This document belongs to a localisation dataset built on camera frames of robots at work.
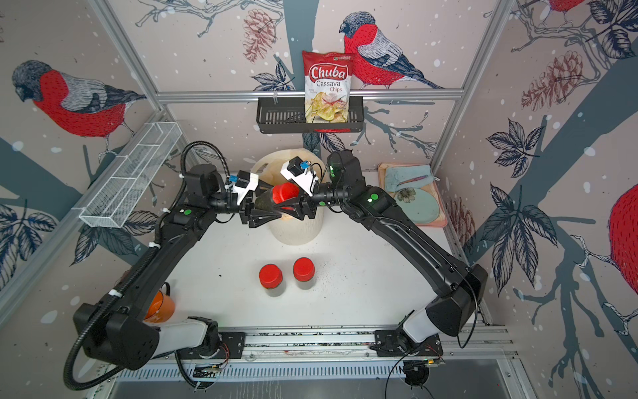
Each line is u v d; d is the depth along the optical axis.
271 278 0.76
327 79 0.84
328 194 0.55
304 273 0.78
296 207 0.54
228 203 0.59
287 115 0.95
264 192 0.65
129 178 0.77
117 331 0.38
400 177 1.18
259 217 0.62
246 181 0.55
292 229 0.86
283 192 0.58
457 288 0.40
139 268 0.44
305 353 0.73
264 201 0.64
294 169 0.51
